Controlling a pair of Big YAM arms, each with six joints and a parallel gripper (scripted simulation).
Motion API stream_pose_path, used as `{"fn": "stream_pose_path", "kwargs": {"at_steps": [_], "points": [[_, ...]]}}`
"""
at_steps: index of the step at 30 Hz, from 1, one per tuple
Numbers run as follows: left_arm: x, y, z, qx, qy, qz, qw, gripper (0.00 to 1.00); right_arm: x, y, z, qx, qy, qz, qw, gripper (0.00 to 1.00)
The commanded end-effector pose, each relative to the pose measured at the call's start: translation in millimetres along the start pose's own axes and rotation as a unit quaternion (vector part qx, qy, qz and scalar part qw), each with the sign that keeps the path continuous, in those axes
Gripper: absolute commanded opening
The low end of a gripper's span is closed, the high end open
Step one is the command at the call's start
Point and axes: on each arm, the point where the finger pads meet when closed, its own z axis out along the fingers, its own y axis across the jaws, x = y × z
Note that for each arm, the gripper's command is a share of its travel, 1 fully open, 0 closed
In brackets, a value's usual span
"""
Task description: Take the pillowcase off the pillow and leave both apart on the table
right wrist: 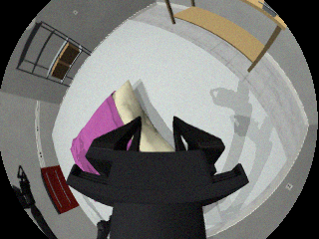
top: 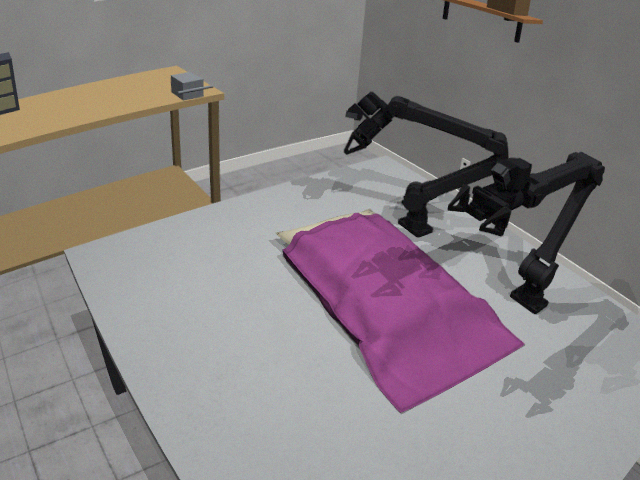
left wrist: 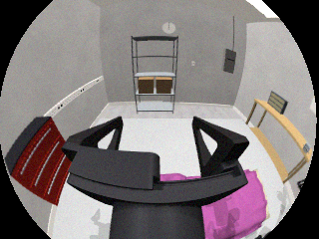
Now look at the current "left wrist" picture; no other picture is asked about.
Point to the magenta pillowcase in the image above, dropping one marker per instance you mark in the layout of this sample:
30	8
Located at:
236	215

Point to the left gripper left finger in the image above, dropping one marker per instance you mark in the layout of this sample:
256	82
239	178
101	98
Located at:
92	136

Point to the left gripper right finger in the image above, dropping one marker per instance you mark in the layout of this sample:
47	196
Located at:
229	145

